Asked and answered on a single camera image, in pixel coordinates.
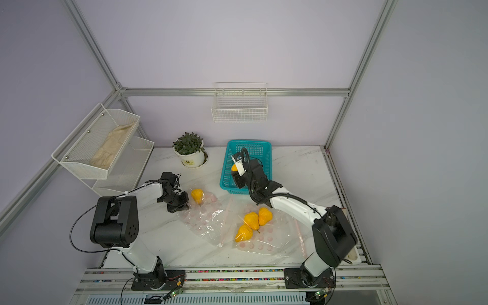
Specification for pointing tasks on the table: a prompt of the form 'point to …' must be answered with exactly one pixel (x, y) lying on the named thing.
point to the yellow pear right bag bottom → (244, 234)
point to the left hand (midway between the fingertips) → (188, 209)
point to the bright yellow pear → (234, 168)
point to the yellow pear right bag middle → (251, 220)
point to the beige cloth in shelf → (105, 155)
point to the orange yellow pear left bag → (198, 195)
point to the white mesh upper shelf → (92, 150)
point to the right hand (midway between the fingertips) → (241, 169)
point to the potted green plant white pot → (190, 148)
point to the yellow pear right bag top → (265, 216)
